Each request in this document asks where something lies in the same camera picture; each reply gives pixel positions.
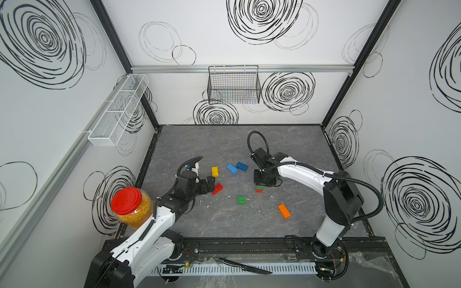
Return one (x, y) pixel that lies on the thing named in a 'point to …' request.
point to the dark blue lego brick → (242, 166)
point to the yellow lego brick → (215, 171)
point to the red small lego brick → (259, 191)
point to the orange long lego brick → (284, 211)
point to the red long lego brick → (218, 188)
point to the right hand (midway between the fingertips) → (257, 185)
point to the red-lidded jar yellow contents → (132, 206)
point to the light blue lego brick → (231, 168)
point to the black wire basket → (234, 84)
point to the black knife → (245, 267)
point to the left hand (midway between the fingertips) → (206, 179)
